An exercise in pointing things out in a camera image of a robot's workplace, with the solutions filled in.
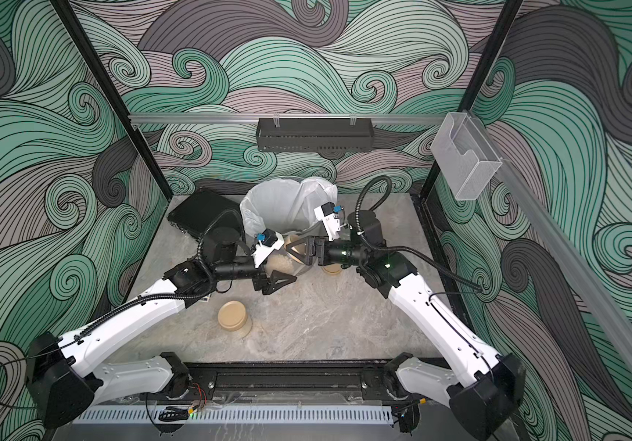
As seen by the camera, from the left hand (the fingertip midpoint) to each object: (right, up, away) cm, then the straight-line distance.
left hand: (289, 261), depth 69 cm
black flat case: (-41, +15, +41) cm, 59 cm away
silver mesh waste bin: (-2, 0, +1) cm, 3 cm away
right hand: (+1, +3, -4) cm, 5 cm away
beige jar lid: (+13, -7, +26) cm, 30 cm away
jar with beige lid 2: (+1, +6, -5) cm, 8 cm away
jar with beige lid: (-17, -17, +7) cm, 25 cm away
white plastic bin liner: (-3, +16, +24) cm, 29 cm away
